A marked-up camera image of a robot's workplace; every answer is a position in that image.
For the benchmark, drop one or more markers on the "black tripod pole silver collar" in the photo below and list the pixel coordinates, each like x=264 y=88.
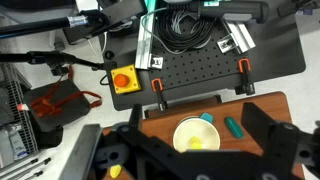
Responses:
x=43 y=26

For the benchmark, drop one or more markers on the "long aluminium extrusion rail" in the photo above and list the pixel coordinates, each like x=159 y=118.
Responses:
x=145 y=46

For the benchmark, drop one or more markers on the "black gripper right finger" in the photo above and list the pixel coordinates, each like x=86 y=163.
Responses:
x=258 y=125

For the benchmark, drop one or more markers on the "white tube bottle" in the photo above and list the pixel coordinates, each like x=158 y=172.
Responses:
x=16 y=143

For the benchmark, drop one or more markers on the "yellow cylinder block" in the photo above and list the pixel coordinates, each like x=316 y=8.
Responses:
x=195 y=143

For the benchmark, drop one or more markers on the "black white fiducial tag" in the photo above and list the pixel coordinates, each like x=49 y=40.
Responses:
x=156 y=62
x=226 y=44

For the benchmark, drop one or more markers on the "yellow emergency stop button box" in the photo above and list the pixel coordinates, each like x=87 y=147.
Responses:
x=125 y=80

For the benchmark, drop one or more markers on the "teal oblong toy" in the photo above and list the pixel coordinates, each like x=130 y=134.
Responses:
x=233 y=127

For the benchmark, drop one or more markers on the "silver wrist mount plate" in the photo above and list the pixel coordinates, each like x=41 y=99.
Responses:
x=81 y=151

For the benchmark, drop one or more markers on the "yellow toy corn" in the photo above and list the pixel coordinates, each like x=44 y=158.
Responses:
x=115 y=171

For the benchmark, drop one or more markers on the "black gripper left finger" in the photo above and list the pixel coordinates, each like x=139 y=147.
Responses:
x=135 y=116

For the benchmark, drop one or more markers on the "short aluminium extrusion rail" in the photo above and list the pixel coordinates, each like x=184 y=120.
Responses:
x=240 y=35

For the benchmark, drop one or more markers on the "black cart table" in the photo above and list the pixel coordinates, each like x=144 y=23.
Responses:
x=283 y=50

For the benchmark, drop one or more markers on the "black perforated breadboard plate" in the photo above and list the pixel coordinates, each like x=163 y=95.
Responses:
x=200 y=66

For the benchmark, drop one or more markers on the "thin metal rod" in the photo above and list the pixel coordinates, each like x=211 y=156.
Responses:
x=33 y=165
x=23 y=165
x=35 y=174

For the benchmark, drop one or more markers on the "cream white bowl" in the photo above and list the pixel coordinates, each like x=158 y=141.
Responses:
x=196 y=130

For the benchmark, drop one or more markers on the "orange black bar clamp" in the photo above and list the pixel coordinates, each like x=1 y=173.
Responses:
x=157 y=87
x=245 y=75

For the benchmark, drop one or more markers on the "black elongated device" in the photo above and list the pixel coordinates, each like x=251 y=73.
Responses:
x=233 y=10

